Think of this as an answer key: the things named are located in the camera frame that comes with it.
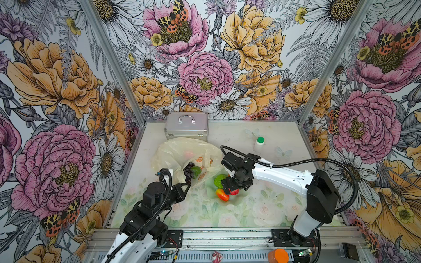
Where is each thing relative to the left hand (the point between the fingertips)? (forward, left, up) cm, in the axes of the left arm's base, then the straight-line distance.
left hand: (190, 190), depth 73 cm
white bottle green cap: (+30, -38, -8) cm, 49 cm away
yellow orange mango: (+2, -14, -11) cm, 18 cm away
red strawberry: (+2, -20, -10) cm, 23 cm away
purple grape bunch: (+14, +3, -10) cm, 17 cm away
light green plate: (+4, -9, -12) cm, 15 cm away
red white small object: (-23, -11, -10) cm, 28 cm away
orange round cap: (-24, -34, -5) cm, 42 cm away
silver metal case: (+40, +5, 0) cm, 40 cm away
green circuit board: (-22, -49, -15) cm, 56 cm away
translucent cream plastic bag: (+23, +12, -5) cm, 26 cm away
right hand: (+1, -21, -7) cm, 22 cm away
